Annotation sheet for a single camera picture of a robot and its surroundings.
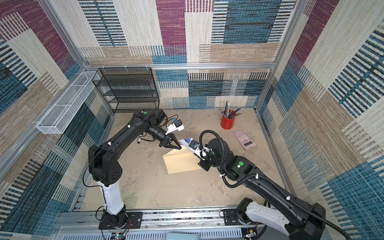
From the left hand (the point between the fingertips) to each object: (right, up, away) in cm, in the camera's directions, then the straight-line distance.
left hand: (180, 148), depth 76 cm
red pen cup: (+30, +12, +30) cm, 44 cm away
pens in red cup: (+31, +20, +29) cm, 47 cm away
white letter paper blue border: (+4, +4, -11) cm, 12 cm away
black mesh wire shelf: (-41, +37, +33) cm, 64 cm away
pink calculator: (+41, 0, +24) cm, 48 cm away
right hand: (+10, -2, -3) cm, 10 cm away
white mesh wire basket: (-57, +15, -4) cm, 59 cm away
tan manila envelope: (0, -6, +2) cm, 7 cm away
